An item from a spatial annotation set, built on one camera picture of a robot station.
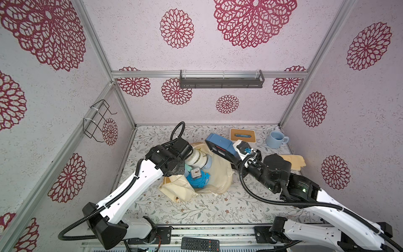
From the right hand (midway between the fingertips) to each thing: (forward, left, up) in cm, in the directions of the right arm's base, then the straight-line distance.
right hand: (234, 148), depth 60 cm
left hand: (-1, +25, -16) cm, 30 cm away
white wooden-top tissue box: (+38, -16, -35) cm, 54 cm away
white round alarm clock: (+12, +16, -26) cm, 33 cm away
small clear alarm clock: (+5, +16, -31) cm, 35 cm away
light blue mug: (+32, -35, -33) cm, 58 cm away
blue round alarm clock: (0, +14, -32) cm, 34 cm away
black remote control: (-28, +12, -36) cm, 47 cm away
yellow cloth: (+18, -45, -37) cm, 61 cm away
